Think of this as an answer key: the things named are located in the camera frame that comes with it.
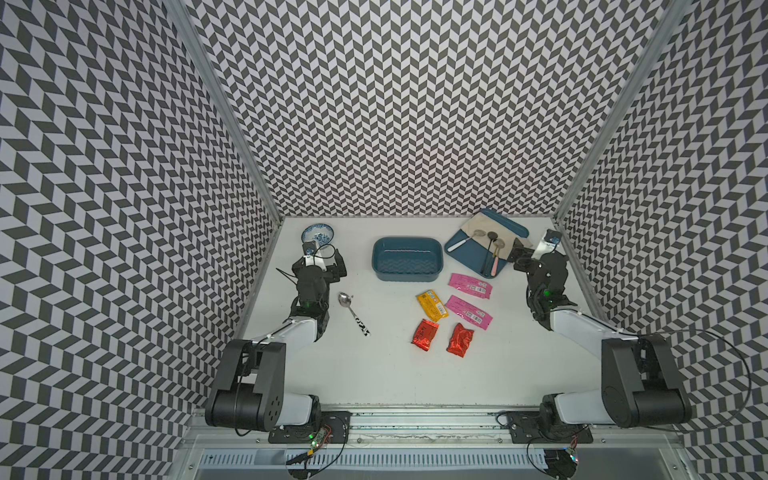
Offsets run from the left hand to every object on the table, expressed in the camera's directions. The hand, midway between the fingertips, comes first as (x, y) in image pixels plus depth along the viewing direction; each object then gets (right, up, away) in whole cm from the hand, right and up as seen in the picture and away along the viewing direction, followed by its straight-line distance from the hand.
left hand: (323, 253), depth 88 cm
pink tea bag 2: (+45, -18, +4) cm, 49 cm away
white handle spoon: (+52, +7, +23) cm, 58 cm away
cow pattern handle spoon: (+6, -15, +6) cm, 17 cm away
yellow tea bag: (+33, -16, +4) cm, 37 cm away
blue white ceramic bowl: (-7, +7, +23) cm, 25 cm away
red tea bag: (+30, -24, -2) cm, 38 cm away
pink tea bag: (+47, -11, +9) cm, 49 cm away
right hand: (+61, +2, -1) cm, 61 cm away
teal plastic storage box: (+26, -3, +17) cm, 31 cm away
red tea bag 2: (+40, -25, -3) cm, 48 cm away
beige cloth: (+58, +12, +30) cm, 66 cm away
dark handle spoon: (+58, +6, +24) cm, 63 cm away
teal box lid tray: (+52, -2, +21) cm, 56 cm away
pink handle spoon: (+60, +3, +20) cm, 63 cm away
